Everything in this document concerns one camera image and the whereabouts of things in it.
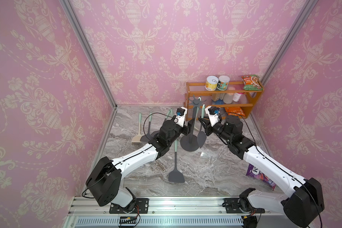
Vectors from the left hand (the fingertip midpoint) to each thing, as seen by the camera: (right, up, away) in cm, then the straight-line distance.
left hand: (190, 117), depth 76 cm
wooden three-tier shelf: (+21, +13, +26) cm, 36 cm away
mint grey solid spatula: (-8, -35, +7) cm, 36 cm away
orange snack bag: (+40, +5, +36) cm, 54 cm away
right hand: (+6, 0, -2) cm, 6 cm away
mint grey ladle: (+8, -11, +8) cm, 16 cm away
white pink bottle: (+35, +15, +23) cm, 45 cm away
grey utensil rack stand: (+3, -18, +22) cm, 28 cm away
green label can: (+21, +21, +11) cm, 32 cm away
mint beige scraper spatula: (-35, -15, +26) cm, 46 cm away
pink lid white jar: (+30, +14, +24) cm, 40 cm away
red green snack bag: (+40, +22, +13) cm, 48 cm away
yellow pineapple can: (+14, +21, +11) cm, 28 cm away
